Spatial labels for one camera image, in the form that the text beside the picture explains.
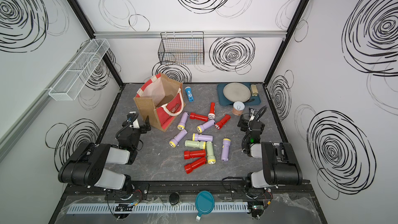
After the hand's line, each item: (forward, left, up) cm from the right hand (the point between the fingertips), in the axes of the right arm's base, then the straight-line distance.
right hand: (251, 118), depth 91 cm
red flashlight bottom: (-28, +35, -4) cm, 45 cm away
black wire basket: (+60, +45, +9) cm, 75 cm away
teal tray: (+21, -6, -9) cm, 24 cm away
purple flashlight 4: (-17, +16, -5) cm, 24 cm away
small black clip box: (-3, +3, +11) cm, 12 cm away
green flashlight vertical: (-23, +24, -4) cm, 33 cm away
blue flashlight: (+22, +39, -4) cm, 45 cm away
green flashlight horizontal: (-15, +33, -5) cm, 36 cm away
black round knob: (-42, +40, +3) cm, 58 cm away
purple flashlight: (0, +41, -4) cm, 41 cm away
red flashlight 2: (-2, +19, -5) cm, 20 cm away
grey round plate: (+28, +6, -7) cm, 29 cm away
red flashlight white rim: (+5, +23, -5) cm, 24 cm away
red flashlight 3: (-20, +33, -5) cm, 39 cm away
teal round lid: (-43, +27, 0) cm, 51 cm away
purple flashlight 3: (-15, +45, -4) cm, 48 cm away
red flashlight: (+3, +35, -3) cm, 36 cm away
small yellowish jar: (+27, -8, -5) cm, 28 cm away
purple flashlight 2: (-5, +30, -4) cm, 31 cm away
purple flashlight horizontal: (-10, +33, -5) cm, 34 cm away
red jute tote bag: (+18, +58, -5) cm, 61 cm away
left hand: (-3, +66, +4) cm, 66 cm away
